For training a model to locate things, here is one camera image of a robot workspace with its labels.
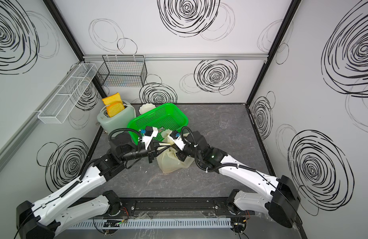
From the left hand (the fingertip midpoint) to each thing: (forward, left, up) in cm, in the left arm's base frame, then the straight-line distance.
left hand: (169, 146), depth 64 cm
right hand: (+5, -1, -7) cm, 9 cm away
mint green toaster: (+26, +35, -17) cm, 47 cm away
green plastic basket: (+41, +8, -28) cm, 51 cm away
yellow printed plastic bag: (-2, +1, -9) cm, 9 cm away
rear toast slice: (+37, +41, -8) cm, 56 cm away
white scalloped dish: (+49, +25, -27) cm, 61 cm away
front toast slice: (+30, +37, -9) cm, 49 cm away
